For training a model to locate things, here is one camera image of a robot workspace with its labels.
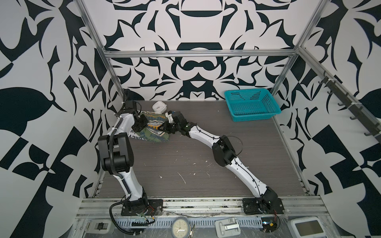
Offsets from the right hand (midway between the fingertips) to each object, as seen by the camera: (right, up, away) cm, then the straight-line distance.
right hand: (158, 127), depth 97 cm
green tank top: (-3, -2, -6) cm, 7 cm away
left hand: (-7, +3, -3) cm, 8 cm away
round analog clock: (+16, -42, -31) cm, 55 cm away
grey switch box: (-19, -41, -32) cm, 55 cm away
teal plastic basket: (+70, +16, +21) cm, 75 cm away
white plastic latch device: (+38, -43, -30) cm, 65 cm away
